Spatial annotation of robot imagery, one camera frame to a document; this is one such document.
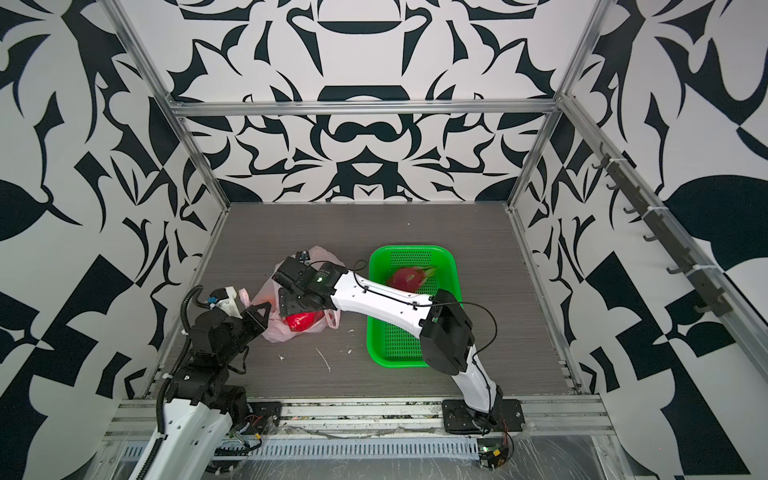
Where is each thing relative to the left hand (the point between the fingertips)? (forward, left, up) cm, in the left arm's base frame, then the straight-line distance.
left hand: (270, 299), depth 79 cm
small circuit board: (-33, -54, -15) cm, 65 cm away
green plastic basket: (-8, -32, -14) cm, 36 cm away
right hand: (-1, -6, 0) cm, 7 cm away
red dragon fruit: (+9, -37, -6) cm, 39 cm away
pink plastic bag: (-7, -2, -2) cm, 8 cm away
